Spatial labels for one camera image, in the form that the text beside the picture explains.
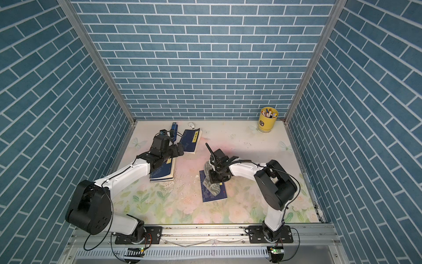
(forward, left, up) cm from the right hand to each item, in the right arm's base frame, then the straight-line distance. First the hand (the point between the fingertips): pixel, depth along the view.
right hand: (212, 181), depth 90 cm
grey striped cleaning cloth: (-4, -1, +1) cm, 5 cm away
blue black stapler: (+38, +31, +2) cm, 49 cm away
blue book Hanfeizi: (+27, +17, +1) cm, 32 cm away
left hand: (+13, +19, +13) cm, 26 cm away
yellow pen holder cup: (+42, -33, +12) cm, 54 cm away
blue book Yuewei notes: (-8, +2, +1) cm, 8 cm away
